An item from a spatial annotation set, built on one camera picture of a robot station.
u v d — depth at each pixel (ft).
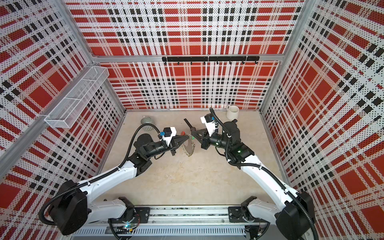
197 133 2.10
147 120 3.65
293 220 1.49
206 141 1.96
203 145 2.05
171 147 2.06
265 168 1.55
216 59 2.90
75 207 1.30
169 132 1.93
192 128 3.60
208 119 1.96
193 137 2.25
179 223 2.36
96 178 1.53
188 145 2.48
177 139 2.13
